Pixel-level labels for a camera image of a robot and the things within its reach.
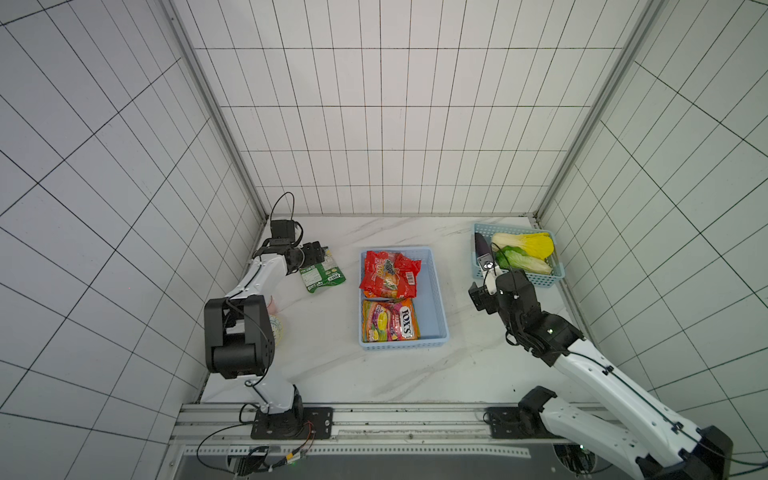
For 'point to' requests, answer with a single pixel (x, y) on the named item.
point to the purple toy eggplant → (481, 247)
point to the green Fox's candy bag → (326, 273)
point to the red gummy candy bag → (389, 276)
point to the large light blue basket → (434, 329)
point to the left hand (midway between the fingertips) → (310, 259)
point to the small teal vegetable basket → (542, 280)
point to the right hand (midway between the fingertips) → (482, 275)
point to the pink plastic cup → (273, 306)
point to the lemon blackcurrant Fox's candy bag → (389, 320)
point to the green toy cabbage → (516, 258)
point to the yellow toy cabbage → (537, 244)
